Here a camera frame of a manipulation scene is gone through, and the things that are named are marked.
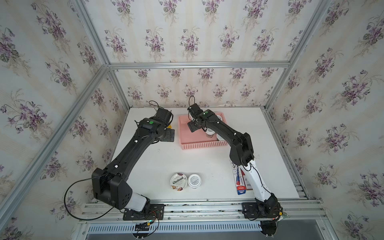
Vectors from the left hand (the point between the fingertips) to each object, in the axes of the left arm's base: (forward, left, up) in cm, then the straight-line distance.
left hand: (165, 136), depth 81 cm
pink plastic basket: (+10, -20, -17) cm, 28 cm away
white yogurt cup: (+9, -26, -9) cm, 29 cm away
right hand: (+16, -18, -10) cm, 26 cm away
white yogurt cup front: (-20, -16, -12) cm, 28 cm away
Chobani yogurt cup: (-20, -8, -13) cm, 25 cm away
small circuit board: (-39, +9, -21) cm, 45 cm away
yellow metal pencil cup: (+21, +1, -18) cm, 28 cm away
